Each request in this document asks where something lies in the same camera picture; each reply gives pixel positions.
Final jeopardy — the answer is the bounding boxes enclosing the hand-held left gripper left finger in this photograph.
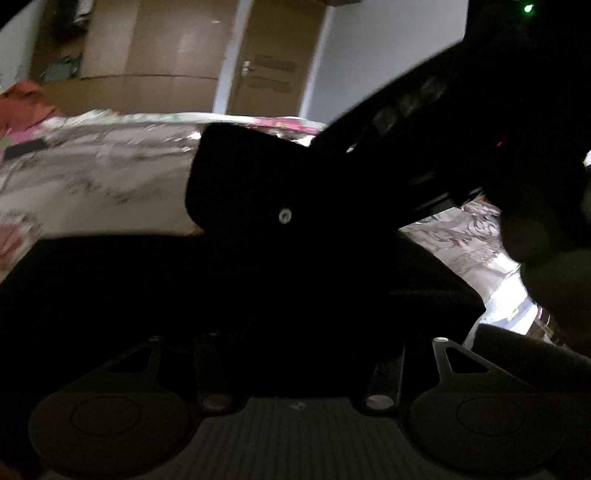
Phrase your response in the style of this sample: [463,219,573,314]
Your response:
[105,327,242,414]

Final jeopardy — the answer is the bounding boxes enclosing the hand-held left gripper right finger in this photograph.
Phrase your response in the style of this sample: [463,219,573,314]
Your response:
[364,331,509,414]

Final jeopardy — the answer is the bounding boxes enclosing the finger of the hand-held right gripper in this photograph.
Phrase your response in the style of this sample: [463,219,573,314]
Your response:
[313,39,465,185]

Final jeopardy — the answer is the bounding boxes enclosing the black pants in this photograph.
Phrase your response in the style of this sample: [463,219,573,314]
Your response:
[0,124,488,402]

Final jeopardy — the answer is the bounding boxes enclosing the wooden door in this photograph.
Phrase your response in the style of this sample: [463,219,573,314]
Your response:
[226,0,326,118]

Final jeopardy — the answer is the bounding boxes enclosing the grey floral bedspread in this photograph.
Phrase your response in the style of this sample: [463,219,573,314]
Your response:
[0,110,555,342]

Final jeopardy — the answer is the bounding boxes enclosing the wooden wardrobe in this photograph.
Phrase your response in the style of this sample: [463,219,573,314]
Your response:
[30,0,252,116]

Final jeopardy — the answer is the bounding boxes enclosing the black rectangular case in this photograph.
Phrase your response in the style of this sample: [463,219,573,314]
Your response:
[4,140,47,161]

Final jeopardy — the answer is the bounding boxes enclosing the red-orange cloth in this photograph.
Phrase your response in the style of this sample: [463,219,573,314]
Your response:
[0,79,56,137]

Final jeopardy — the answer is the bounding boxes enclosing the grey bag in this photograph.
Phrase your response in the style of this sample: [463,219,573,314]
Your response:
[44,53,84,81]

